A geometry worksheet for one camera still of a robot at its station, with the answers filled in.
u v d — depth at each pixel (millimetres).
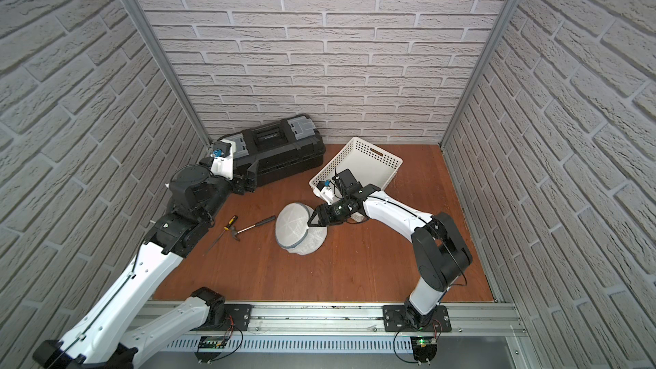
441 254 454
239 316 731
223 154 542
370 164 1109
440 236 453
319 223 739
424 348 703
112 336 395
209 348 720
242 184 596
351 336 740
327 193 791
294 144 962
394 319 741
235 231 897
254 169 620
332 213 731
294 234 817
